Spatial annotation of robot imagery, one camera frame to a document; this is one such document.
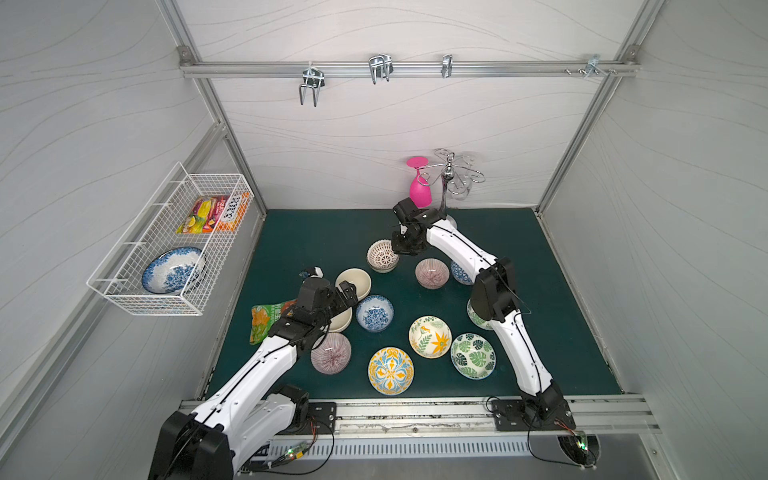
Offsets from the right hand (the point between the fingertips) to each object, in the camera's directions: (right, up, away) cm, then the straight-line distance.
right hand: (396, 247), depth 99 cm
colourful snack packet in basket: (-46, +10, -26) cm, 53 cm away
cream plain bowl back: (-12, -10, -3) cm, 16 cm away
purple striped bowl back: (+12, -9, +2) cm, 15 cm away
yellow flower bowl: (+10, -26, -13) cm, 30 cm away
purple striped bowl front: (-18, -30, -16) cm, 38 cm away
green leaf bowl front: (+21, -30, -16) cm, 40 cm away
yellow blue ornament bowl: (-2, -33, -18) cm, 38 cm away
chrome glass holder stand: (+19, +23, -4) cm, 30 cm away
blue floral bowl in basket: (-49, -3, -35) cm, 60 cm away
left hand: (-14, -12, -16) cm, 24 cm away
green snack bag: (-39, -20, -12) cm, 46 cm away
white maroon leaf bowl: (-5, -4, +4) cm, 7 cm away
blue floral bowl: (-7, -20, -8) cm, 23 cm away
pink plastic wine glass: (+9, +20, +6) cm, 23 cm away
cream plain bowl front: (-17, -21, -11) cm, 29 cm away
